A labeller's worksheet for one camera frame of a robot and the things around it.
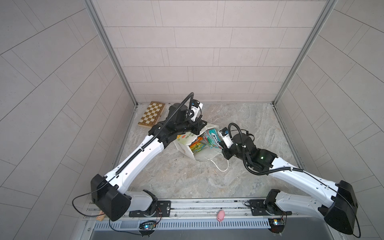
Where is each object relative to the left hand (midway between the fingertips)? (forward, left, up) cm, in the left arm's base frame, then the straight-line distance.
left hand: (210, 122), depth 69 cm
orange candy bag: (0, +6, -22) cm, 23 cm away
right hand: (-5, -5, -12) cm, 14 cm away
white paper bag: (-4, +13, -10) cm, 17 cm away
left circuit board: (-39, +28, -27) cm, 55 cm away
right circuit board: (-37, -31, -29) cm, 57 cm away
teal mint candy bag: (-2, -2, -11) cm, 12 cm away
